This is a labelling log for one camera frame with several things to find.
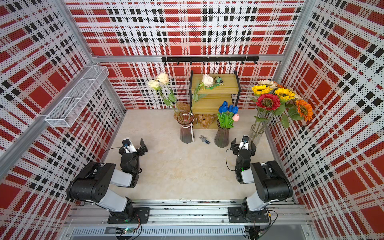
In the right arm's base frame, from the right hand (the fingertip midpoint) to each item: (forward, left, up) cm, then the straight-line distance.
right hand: (245, 139), depth 90 cm
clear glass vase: (0, -5, +5) cm, 7 cm away
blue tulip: (+7, +8, +19) cm, 22 cm away
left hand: (-1, +66, +2) cm, 66 cm away
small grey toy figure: (+6, +25, -9) cm, 27 cm away
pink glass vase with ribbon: (+10, +36, +7) cm, 38 cm away
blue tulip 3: (+9, +10, +18) cm, 23 cm away
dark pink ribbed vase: (+2, +14, -2) cm, 14 cm away
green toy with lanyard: (+26, +16, +24) cm, 39 cm away
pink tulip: (0, +9, +20) cm, 22 cm away
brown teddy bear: (+18, +24, -3) cm, 30 cm away
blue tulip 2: (+6, +15, +22) cm, 27 cm away
